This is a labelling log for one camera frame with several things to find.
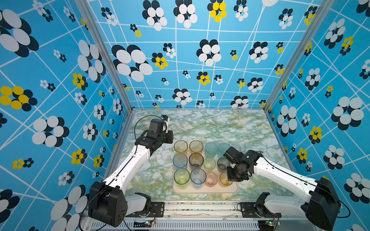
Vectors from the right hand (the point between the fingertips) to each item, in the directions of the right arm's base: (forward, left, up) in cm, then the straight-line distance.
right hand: (231, 178), depth 78 cm
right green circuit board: (-19, -17, -7) cm, 27 cm away
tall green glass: (+1, +28, -4) cm, 28 cm away
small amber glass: (-1, +5, +1) cm, 5 cm away
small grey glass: (+10, +3, -4) cm, 11 cm away
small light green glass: (+10, +11, -4) cm, 15 cm away
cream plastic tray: (-3, -2, -7) cm, 8 cm away
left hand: (+22, +33, +13) cm, 42 cm away
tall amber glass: (+15, +28, +8) cm, 33 cm away
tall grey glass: (+9, +19, +5) cm, 22 cm away
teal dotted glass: (+20, +9, -3) cm, 22 cm away
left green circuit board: (-21, +44, -6) cm, 49 cm away
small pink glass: (+1, +10, -4) cm, 11 cm away
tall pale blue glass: (+1, +18, -2) cm, 18 cm away
